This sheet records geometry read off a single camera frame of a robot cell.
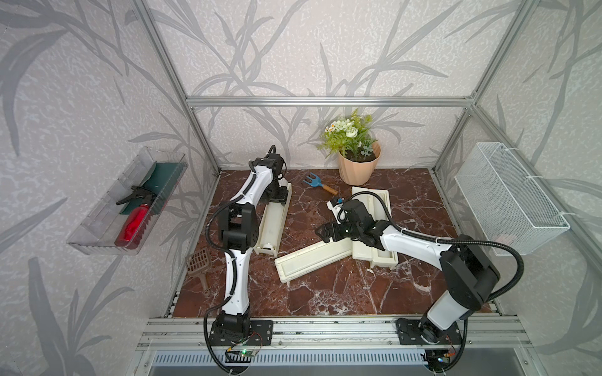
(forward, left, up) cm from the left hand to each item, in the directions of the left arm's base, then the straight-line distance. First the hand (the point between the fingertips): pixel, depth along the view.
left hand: (277, 201), depth 99 cm
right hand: (-15, -19, +4) cm, 24 cm away
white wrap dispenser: (-10, 0, -1) cm, 11 cm away
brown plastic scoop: (-25, +28, -6) cm, 38 cm away
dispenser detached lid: (-22, -15, -7) cm, 28 cm away
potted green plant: (+22, -36, +9) cm, 43 cm away
